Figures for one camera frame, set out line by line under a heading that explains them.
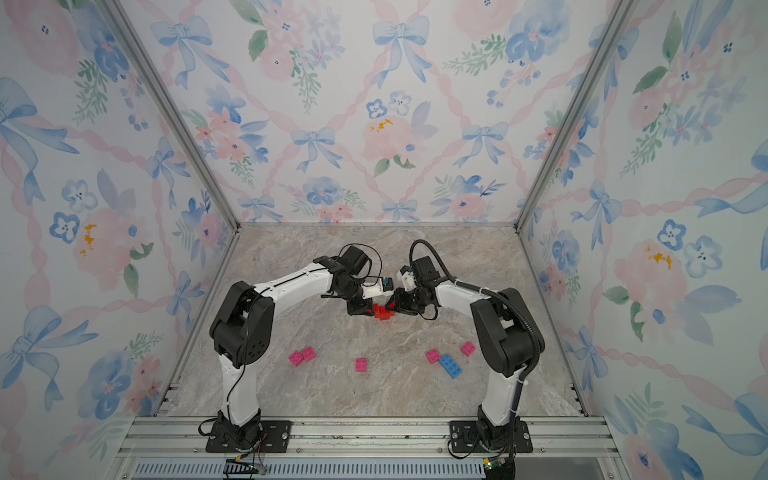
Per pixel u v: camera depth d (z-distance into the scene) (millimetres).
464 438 733
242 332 519
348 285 744
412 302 820
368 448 732
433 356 855
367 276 818
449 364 838
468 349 876
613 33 715
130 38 721
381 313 921
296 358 855
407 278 901
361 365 845
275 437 742
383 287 818
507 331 506
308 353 858
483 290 558
